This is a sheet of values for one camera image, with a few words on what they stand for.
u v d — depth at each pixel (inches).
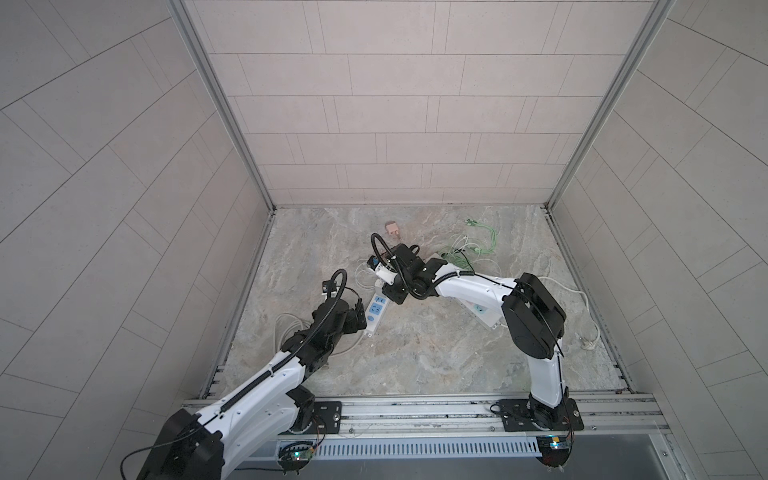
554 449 26.8
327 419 27.9
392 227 42.8
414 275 26.6
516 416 27.9
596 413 28.5
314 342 23.6
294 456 25.3
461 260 35.4
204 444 16.0
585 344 32.3
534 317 19.3
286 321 34.2
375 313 34.0
